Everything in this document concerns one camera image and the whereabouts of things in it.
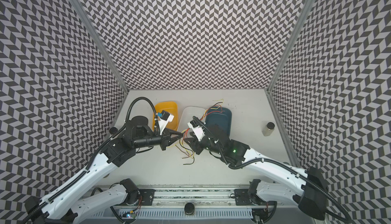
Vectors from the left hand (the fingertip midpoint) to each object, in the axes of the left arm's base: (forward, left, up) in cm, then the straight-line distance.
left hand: (181, 136), depth 64 cm
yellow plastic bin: (+34, +13, -23) cm, 43 cm away
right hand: (+3, -2, -5) cm, 6 cm away
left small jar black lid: (+12, +42, -16) cm, 46 cm away
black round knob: (-24, -3, -18) cm, 30 cm away
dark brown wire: (-1, +1, -3) cm, 4 cm away
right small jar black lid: (+16, -49, -19) cm, 55 cm away
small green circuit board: (-26, +24, -25) cm, 43 cm away
